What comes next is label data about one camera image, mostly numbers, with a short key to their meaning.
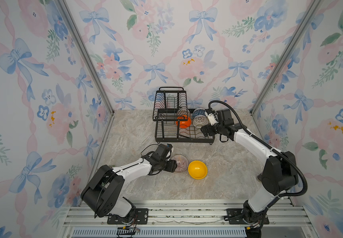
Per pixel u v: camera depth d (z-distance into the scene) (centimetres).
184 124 109
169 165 78
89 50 86
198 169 86
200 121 110
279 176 48
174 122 88
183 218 75
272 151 49
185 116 85
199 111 112
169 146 82
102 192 43
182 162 90
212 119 80
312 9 69
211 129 80
